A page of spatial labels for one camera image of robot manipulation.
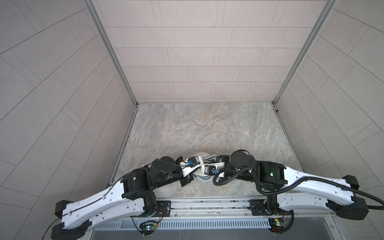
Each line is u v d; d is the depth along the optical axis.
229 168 0.49
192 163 0.48
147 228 0.65
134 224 0.67
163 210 0.71
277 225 0.68
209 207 0.72
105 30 0.79
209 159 0.61
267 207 0.63
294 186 0.42
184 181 0.53
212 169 0.48
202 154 0.73
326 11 0.72
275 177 0.44
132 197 0.44
